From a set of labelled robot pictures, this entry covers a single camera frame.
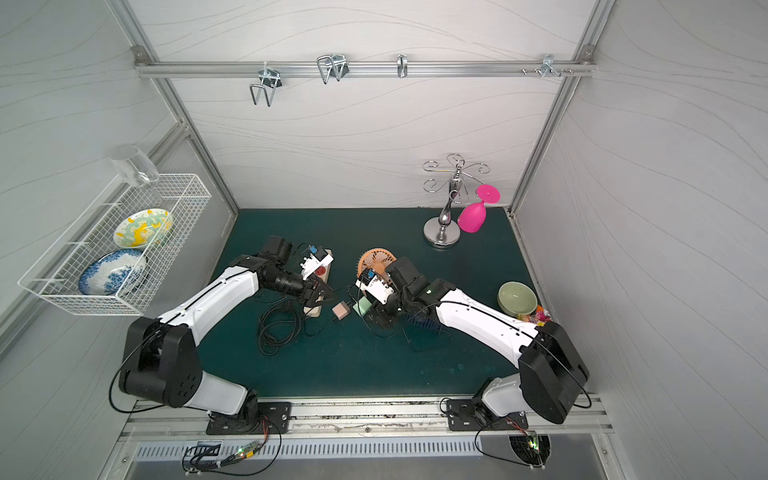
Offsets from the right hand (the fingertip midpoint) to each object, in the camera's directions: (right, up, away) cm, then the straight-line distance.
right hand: (369, 309), depth 79 cm
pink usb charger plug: (-10, -3, +11) cm, 15 cm away
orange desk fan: (+2, +12, +14) cm, 19 cm away
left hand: (-10, +4, 0) cm, 10 cm away
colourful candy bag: (+49, -4, +7) cm, 50 cm away
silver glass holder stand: (+26, +21, +33) cm, 47 cm away
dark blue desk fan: (+15, -10, +8) cm, 20 cm away
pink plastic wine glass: (+33, +27, +17) cm, 45 cm away
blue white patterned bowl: (-53, +12, -17) cm, 57 cm away
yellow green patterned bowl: (-53, +22, -9) cm, 58 cm away
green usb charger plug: (-2, +1, -1) cm, 2 cm away
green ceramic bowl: (+46, 0, +14) cm, 48 cm away
